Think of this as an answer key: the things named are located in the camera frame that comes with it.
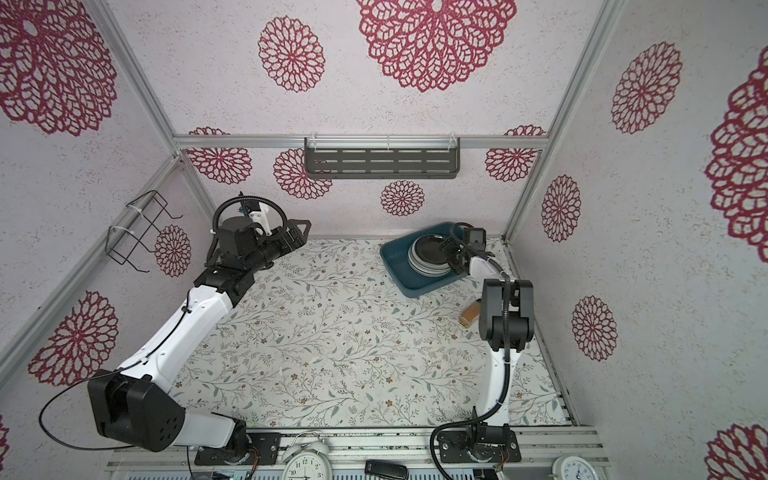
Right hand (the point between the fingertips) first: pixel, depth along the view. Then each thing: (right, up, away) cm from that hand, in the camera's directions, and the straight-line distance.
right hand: (445, 244), depth 104 cm
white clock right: (+22, -54, -35) cm, 68 cm away
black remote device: (-21, -54, -35) cm, 68 cm away
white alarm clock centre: (-39, -53, -35) cm, 74 cm away
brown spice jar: (+7, -24, -7) cm, 25 cm away
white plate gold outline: (-8, -8, 0) cm, 11 cm away
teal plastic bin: (-17, -3, +10) cm, 20 cm away
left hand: (-44, +1, -26) cm, 51 cm away
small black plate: (-5, -1, +5) cm, 7 cm away
